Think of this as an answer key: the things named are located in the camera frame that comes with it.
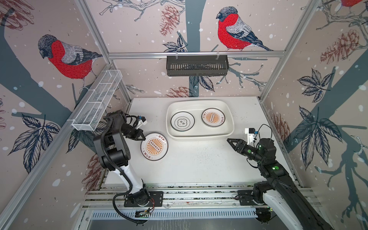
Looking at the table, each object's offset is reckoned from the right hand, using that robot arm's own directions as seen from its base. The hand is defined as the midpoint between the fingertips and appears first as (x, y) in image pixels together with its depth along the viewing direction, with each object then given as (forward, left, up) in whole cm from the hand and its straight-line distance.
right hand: (227, 142), depth 75 cm
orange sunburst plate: (+30, +5, -16) cm, 34 cm away
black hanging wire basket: (+56, +17, +12) cm, 60 cm away
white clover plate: (+25, +27, -15) cm, 40 cm away
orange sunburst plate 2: (+3, +44, -13) cm, 46 cm away
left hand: (+5, +52, -7) cm, 52 cm away
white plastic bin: (+16, +15, -15) cm, 26 cm away
